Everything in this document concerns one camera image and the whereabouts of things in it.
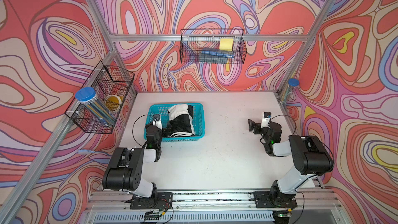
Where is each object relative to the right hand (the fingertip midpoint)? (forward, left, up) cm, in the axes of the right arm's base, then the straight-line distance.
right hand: (256, 122), depth 96 cm
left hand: (0, +59, +5) cm, 59 cm away
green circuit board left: (-45, +59, -7) cm, 75 cm away
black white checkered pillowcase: (-1, +47, +5) cm, 47 cm away
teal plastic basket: (+11, +61, +3) cm, 62 cm away
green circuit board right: (-47, -2, -6) cm, 48 cm away
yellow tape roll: (-5, +75, +29) cm, 81 cm away
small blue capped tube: (+24, -28, +11) cm, 39 cm away
